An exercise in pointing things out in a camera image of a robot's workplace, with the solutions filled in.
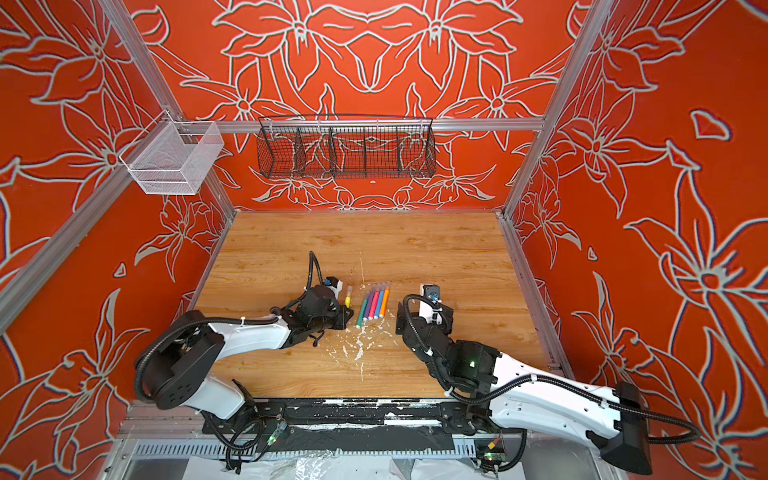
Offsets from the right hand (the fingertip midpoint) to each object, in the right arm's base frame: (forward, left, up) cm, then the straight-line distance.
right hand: (410, 306), depth 73 cm
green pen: (+7, +13, -16) cm, 22 cm away
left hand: (+6, +16, -15) cm, 23 cm away
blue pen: (+10, +8, -17) cm, 21 cm away
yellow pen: (+8, +17, -12) cm, 23 cm away
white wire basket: (+45, +73, +15) cm, 87 cm away
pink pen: (+9, +10, -17) cm, 22 cm away
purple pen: (+13, +11, -17) cm, 24 cm away
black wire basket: (+55, +19, +11) cm, 59 cm away
